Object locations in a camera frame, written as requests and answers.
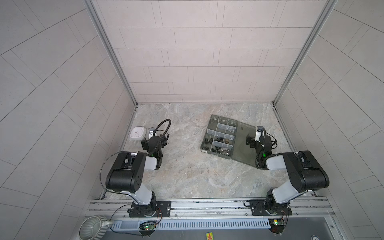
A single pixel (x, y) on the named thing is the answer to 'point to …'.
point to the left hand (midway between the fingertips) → (156, 132)
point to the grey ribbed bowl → (92, 228)
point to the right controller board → (277, 225)
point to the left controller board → (147, 227)
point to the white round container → (138, 133)
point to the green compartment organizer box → (226, 137)
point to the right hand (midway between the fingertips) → (255, 132)
